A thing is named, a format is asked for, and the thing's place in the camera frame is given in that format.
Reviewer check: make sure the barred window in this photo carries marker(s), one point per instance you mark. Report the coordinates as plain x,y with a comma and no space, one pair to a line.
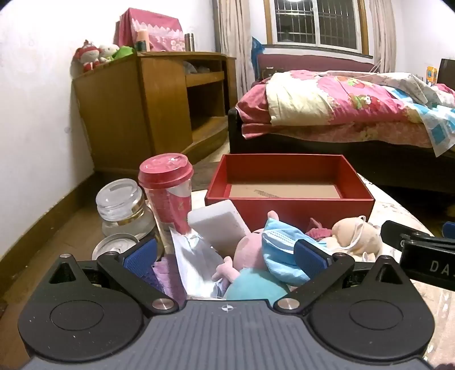
312,21

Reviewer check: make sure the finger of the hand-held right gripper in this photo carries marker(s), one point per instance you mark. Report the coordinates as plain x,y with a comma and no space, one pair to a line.
449,228
401,231

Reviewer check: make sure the pink pig plush toy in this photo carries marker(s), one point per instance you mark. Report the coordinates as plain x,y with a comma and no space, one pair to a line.
248,249

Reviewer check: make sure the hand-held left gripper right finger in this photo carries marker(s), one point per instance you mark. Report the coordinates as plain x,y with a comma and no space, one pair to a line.
309,256

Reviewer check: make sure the beige plush toy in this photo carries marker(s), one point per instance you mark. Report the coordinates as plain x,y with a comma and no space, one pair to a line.
343,227

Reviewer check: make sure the maroon upholstered backrest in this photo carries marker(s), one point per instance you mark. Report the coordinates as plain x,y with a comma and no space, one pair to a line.
320,62

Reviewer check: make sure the beige curtain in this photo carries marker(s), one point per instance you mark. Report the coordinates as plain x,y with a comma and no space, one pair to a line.
382,35
238,42

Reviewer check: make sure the yellow blue carton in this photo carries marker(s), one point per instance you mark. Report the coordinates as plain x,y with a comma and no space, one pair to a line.
431,75

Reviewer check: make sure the pink strawberry quilt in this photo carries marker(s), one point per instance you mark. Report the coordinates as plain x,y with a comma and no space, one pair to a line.
369,103

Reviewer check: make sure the white blue patterned blanket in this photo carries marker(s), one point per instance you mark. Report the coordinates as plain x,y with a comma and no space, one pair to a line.
433,117

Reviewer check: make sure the green plush toy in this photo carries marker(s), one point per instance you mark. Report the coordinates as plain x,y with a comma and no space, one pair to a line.
124,52

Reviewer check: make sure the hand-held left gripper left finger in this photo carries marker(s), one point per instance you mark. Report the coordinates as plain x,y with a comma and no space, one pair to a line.
140,258

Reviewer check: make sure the wooden cabinet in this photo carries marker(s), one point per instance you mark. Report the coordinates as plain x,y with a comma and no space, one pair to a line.
117,106

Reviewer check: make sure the clear glass jar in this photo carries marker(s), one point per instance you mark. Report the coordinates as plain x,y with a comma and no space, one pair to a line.
117,199

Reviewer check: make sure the red cardboard box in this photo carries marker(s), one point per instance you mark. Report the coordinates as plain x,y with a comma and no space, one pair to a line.
302,210

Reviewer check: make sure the brown patterned bag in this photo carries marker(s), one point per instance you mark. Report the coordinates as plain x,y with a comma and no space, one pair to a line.
271,72

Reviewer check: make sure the steel thermos bottle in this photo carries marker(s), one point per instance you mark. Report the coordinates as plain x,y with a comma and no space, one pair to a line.
189,42

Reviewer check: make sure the red white plush doll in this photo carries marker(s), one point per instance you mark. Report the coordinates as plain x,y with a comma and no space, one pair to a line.
89,55

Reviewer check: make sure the pink cloth-covered box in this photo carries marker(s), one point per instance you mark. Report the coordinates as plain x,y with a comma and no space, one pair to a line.
156,28

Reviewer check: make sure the white sponge block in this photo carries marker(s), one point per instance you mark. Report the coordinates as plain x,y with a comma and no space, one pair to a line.
217,220

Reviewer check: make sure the pink lid plastic cup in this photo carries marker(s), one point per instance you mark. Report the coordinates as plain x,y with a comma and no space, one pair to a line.
167,170

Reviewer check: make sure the purple cloth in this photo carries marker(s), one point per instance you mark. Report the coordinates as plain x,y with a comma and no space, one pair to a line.
167,281

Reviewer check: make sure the pink cloth strip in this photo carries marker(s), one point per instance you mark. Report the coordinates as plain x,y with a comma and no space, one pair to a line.
318,233

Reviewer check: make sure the grey cloth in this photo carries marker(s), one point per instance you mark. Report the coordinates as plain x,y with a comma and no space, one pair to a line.
195,67

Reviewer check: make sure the dark wooden headboard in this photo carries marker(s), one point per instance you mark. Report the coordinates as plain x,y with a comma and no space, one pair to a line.
447,71

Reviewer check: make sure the blue cloth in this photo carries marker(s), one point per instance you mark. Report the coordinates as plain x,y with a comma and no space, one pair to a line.
256,51

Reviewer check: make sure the aluminium drink can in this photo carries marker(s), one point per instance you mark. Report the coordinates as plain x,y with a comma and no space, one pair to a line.
113,243

